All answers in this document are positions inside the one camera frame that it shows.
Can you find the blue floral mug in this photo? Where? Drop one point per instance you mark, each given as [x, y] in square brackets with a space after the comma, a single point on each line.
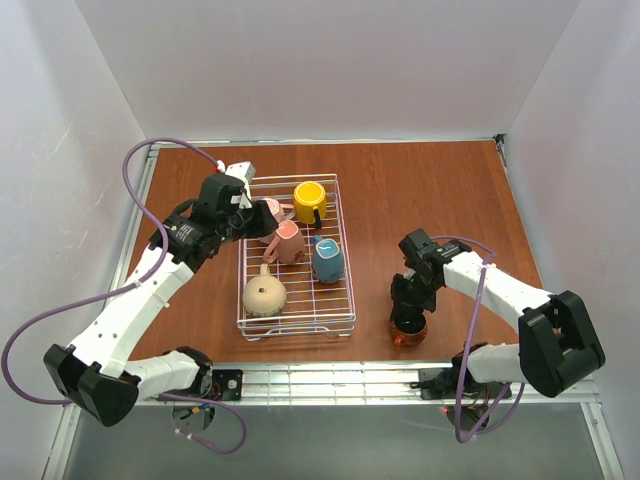
[327, 260]

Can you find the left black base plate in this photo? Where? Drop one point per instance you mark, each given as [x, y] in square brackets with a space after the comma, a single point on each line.
[224, 385]

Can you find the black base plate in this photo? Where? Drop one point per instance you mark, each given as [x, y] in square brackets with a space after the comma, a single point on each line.
[441, 384]
[224, 385]

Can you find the white wire dish rack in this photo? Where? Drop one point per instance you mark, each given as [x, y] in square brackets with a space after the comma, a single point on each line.
[312, 307]

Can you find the aluminium front rail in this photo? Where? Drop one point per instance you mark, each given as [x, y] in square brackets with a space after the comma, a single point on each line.
[331, 383]

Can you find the salmon pink floral mug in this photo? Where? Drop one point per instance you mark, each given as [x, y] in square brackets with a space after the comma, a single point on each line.
[287, 246]

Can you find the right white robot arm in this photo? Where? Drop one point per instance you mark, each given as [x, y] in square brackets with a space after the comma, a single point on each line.
[557, 343]

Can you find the dark glossy orange mug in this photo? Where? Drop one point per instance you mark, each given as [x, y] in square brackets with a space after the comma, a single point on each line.
[408, 331]

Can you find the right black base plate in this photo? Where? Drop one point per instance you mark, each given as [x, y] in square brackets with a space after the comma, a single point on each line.
[441, 384]

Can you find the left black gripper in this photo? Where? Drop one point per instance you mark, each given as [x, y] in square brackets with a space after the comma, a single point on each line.
[248, 220]

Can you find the yellow mug black handle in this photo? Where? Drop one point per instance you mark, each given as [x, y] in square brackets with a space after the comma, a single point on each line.
[310, 203]

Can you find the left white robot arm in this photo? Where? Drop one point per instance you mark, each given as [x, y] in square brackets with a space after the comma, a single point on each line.
[95, 370]

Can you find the beige ceramic mug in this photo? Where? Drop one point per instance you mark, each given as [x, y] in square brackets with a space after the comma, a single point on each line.
[264, 295]

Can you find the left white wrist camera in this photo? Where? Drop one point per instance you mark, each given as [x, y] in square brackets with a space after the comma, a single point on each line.
[243, 171]

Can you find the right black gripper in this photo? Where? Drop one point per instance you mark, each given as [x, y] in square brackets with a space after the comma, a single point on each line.
[409, 301]

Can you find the pale pink faceted mug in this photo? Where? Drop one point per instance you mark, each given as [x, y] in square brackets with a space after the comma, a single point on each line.
[280, 211]

